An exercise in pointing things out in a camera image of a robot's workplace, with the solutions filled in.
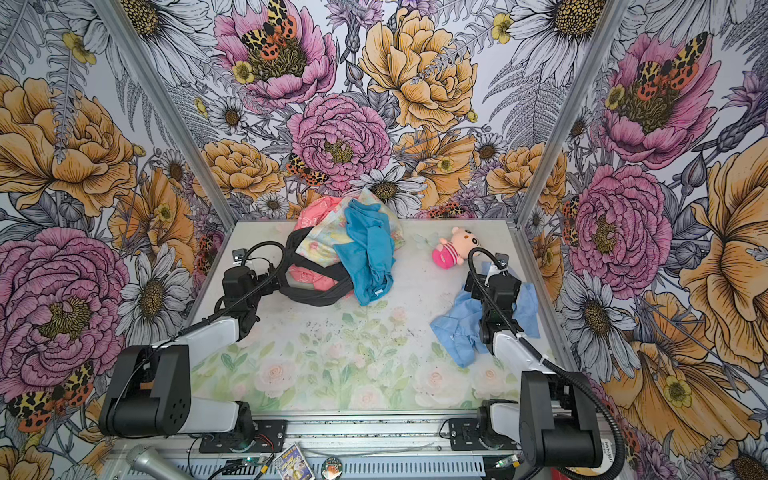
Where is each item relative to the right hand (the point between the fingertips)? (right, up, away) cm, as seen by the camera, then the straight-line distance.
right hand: (489, 278), depth 89 cm
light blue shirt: (-10, -12, -4) cm, 16 cm away
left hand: (-69, 0, +3) cm, 69 cm away
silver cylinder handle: (-83, -39, -20) cm, 94 cm away
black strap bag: (-53, -7, +9) cm, 55 cm away
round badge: (-42, -42, -19) cm, 63 cm away
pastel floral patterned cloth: (-51, +11, +7) cm, 53 cm away
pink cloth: (-60, -1, +15) cm, 62 cm away
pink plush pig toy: (-7, +8, +17) cm, 20 cm away
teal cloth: (-35, +6, +8) cm, 37 cm away
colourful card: (-51, -41, -20) cm, 68 cm away
